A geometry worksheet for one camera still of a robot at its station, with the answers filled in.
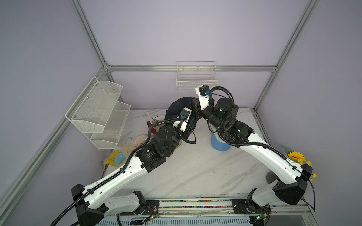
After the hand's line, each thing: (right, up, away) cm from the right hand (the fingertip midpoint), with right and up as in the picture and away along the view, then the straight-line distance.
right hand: (191, 100), depth 63 cm
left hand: (-3, -8, +1) cm, 8 cm away
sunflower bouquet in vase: (+53, -27, +5) cm, 59 cm away
